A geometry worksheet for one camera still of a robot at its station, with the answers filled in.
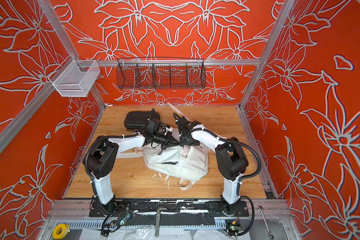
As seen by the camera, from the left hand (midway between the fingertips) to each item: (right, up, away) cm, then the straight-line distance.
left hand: (180, 142), depth 84 cm
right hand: (+4, -1, +7) cm, 8 cm away
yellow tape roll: (-56, -39, -17) cm, 70 cm away
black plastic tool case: (-31, +13, +19) cm, 39 cm away
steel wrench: (+41, -40, -19) cm, 60 cm away
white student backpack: (+4, -11, -3) cm, 12 cm away
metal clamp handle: (-11, -33, -12) cm, 36 cm away
